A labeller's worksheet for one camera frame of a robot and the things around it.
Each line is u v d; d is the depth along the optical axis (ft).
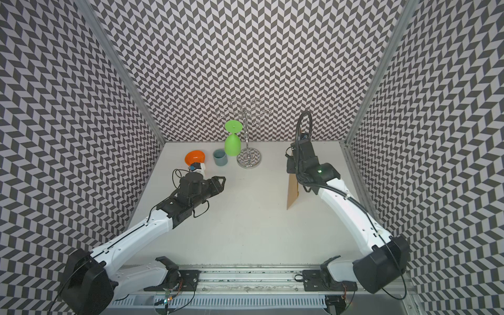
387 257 1.24
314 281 2.38
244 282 2.43
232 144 2.87
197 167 2.36
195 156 3.51
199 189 2.07
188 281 2.37
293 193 2.33
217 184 2.41
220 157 3.52
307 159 1.81
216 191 2.32
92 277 1.24
